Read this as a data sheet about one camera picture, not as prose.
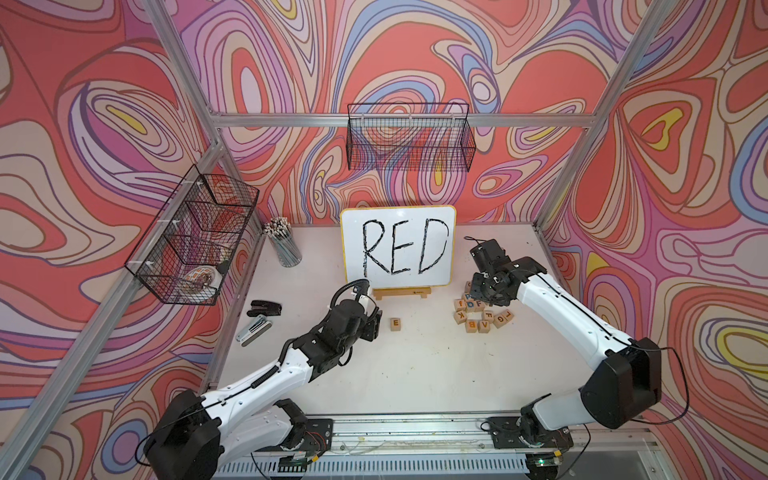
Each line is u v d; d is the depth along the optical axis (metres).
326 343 0.60
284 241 0.98
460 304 0.94
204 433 0.40
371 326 0.70
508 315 0.92
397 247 0.90
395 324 0.91
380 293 0.94
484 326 0.90
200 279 0.70
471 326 0.90
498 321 0.91
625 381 0.41
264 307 0.96
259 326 0.91
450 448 0.72
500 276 0.58
